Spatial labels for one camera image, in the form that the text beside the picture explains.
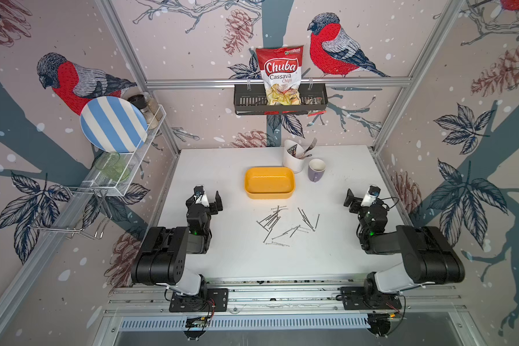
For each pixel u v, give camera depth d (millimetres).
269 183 1043
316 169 1012
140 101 798
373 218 685
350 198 835
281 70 801
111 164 699
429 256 451
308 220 931
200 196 763
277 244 882
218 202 856
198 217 688
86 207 665
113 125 726
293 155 1091
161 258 450
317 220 933
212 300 728
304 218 949
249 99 949
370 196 775
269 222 925
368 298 672
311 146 1065
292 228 902
